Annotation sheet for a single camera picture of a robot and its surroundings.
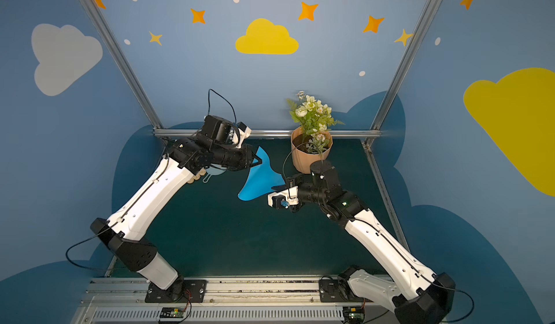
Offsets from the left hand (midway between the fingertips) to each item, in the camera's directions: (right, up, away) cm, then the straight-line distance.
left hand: (262, 158), depth 70 cm
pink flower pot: (+19, +5, +29) cm, 35 cm away
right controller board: (+31, -54, +3) cm, 62 cm away
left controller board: (-31, -52, +2) cm, 61 cm away
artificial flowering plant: (+21, +17, +21) cm, 34 cm away
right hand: (+5, -7, 0) cm, 9 cm away
